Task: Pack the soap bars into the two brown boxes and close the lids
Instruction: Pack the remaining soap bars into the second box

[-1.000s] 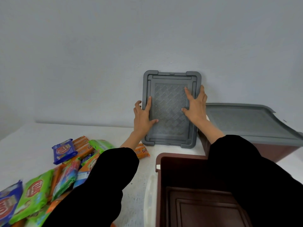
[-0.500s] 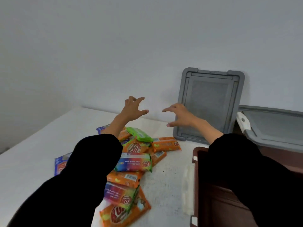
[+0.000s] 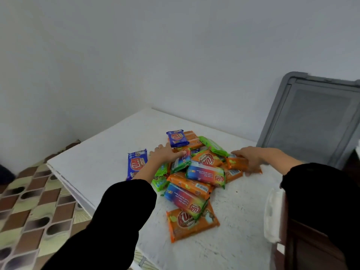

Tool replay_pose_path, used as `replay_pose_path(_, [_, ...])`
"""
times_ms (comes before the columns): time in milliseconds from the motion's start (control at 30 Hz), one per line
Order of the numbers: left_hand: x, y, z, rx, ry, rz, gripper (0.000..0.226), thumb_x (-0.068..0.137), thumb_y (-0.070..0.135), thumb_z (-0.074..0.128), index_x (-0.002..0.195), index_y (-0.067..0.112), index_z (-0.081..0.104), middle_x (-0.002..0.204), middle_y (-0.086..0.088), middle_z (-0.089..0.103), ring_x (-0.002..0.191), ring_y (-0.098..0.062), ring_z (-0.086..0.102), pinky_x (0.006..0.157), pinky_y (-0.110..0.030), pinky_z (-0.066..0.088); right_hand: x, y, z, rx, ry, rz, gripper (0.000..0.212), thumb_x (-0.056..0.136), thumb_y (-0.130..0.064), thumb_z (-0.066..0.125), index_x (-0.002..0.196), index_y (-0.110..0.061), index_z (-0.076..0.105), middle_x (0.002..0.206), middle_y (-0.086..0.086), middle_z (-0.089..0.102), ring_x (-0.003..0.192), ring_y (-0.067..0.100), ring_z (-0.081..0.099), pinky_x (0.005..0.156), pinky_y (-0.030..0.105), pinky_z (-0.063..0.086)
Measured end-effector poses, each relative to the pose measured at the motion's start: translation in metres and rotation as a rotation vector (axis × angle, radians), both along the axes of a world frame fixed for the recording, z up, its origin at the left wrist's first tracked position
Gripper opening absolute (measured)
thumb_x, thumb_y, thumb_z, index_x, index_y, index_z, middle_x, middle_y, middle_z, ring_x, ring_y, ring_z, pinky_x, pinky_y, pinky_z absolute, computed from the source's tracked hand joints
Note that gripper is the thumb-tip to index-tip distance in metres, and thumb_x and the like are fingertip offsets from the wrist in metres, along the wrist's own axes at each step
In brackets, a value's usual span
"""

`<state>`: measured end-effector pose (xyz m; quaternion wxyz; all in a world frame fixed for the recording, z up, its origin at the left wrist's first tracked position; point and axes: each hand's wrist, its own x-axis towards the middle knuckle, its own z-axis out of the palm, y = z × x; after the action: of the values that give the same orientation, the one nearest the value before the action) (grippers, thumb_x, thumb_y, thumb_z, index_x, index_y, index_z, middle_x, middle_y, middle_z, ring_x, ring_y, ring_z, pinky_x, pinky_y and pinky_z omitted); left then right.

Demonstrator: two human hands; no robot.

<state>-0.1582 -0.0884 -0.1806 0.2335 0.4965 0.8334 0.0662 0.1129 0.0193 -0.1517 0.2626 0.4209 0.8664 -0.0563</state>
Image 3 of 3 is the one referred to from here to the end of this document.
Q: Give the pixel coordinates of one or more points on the person's left hand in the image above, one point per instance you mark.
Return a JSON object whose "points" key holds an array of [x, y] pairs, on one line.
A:
{"points": [[163, 154]]}

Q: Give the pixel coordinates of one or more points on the person's right hand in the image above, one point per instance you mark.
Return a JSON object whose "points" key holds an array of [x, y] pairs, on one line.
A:
{"points": [[254, 157]]}

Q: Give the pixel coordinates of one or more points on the orange snack packet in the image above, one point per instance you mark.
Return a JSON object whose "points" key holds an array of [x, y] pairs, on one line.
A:
{"points": [[237, 163]]}

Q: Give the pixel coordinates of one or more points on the blue snack packet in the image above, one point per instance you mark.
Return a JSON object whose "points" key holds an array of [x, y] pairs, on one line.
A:
{"points": [[136, 163]]}

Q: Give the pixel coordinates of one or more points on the pile of colourful soap packets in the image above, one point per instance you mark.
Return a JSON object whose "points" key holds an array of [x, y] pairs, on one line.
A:
{"points": [[191, 199]]}

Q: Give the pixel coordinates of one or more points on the grey plastic lid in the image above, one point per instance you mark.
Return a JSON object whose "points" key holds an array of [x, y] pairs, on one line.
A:
{"points": [[312, 120]]}

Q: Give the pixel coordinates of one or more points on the brown storage box with sticker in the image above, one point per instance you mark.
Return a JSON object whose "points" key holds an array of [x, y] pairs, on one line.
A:
{"points": [[309, 247]]}

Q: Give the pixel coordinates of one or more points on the person's right forearm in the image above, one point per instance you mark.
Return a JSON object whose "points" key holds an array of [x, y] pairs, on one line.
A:
{"points": [[315, 188]]}

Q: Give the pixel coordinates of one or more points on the person's left forearm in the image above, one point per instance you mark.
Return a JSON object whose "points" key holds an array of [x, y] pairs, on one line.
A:
{"points": [[123, 205]]}

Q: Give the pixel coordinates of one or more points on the dark blue curtain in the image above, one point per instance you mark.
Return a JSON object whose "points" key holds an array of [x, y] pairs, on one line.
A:
{"points": [[5, 174]]}

